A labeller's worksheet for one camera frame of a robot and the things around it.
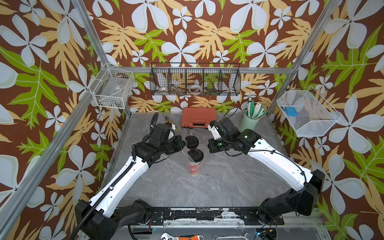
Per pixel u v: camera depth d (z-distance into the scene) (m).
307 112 0.83
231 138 0.55
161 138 0.56
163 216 0.74
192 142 0.82
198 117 1.16
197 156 0.76
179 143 0.63
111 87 0.86
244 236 0.69
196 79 0.99
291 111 0.86
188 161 0.76
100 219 0.37
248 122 1.00
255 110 1.01
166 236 0.69
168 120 1.15
